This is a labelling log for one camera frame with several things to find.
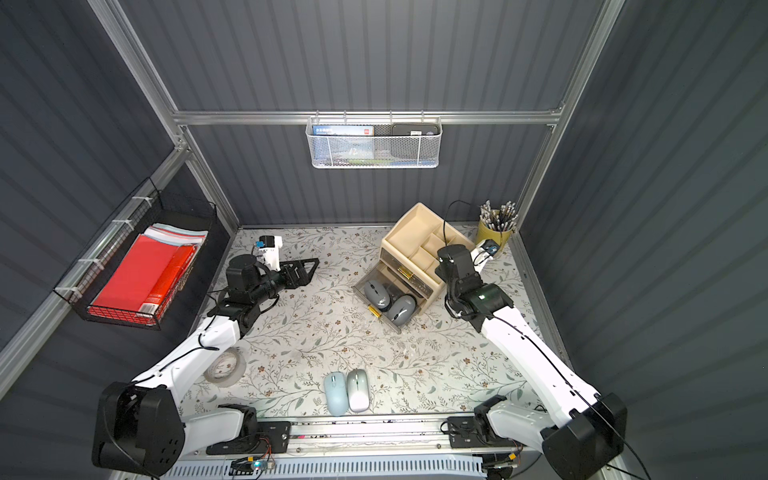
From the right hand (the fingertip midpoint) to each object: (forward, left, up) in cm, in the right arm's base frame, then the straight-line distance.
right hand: (452, 261), depth 76 cm
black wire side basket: (+10, +80, +9) cm, 81 cm away
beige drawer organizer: (+3, +11, -1) cm, 12 cm away
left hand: (+1, +38, -2) cm, 38 cm away
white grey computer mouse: (-24, +25, -24) cm, 42 cm away
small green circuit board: (-42, +49, -24) cm, 69 cm away
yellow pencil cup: (+23, -22, -15) cm, 35 cm away
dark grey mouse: (-6, +13, -15) cm, 21 cm away
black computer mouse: (-2, +20, -13) cm, 24 cm away
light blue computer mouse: (-27, +30, -24) cm, 47 cm away
